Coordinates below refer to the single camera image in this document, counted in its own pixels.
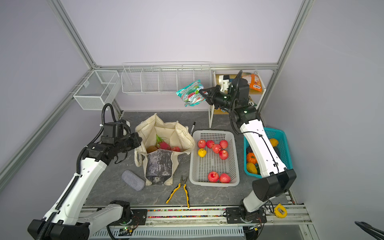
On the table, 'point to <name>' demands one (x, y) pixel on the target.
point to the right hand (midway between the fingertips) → (197, 92)
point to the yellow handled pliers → (181, 183)
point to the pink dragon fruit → (161, 144)
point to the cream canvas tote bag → (174, 133)
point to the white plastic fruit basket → (214, 160)
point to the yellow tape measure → (280, 211)
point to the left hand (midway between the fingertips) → (142, 140)
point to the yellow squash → (251, 168)
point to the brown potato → (151, 148)
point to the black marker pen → (193, 127)
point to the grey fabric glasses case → (133, 180)
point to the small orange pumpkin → (251, 158)
